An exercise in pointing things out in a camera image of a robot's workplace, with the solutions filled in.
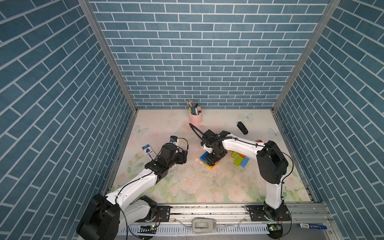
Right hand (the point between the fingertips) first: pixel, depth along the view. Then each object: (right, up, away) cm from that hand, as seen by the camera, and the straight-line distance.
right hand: (213, 161), depth 90 cm
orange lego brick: (-1, -3, 0) cm, 3 cm away
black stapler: (+23, +20, +18) cm, 36 cm away
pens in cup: (-13, +33, +13) cm, 38 cm away
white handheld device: (-6, -25, -20) cm, 33 cm away
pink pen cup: (-10, +26, +17) cm, 33 cm away
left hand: (-16, +7, -5) cm, 18 cm away
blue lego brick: (-6, +2, +1) cm, 7 cm away
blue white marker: (+41, -25, -20) cm, 52 cm away
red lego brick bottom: (+33, +11, +10) cm, 36 cm away
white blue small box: (-41, +5, +6) cm, 42 cm away
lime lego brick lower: (+16, 0, +2) cm, 16 cm away
